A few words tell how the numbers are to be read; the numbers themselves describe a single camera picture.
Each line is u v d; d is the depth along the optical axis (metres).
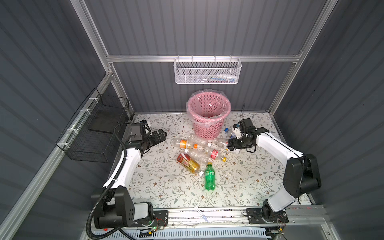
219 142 1.02
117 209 0.41
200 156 0.89
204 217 0.75
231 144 0.82
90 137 0.71
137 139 0.63
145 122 0.77
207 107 1.06
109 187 0.42
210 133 0.96
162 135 0.77
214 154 0.91
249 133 0.67
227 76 0.91
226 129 1.06
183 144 0.96
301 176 0.46
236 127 0.83
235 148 0.81
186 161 0.87
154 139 0.75
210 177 0.83
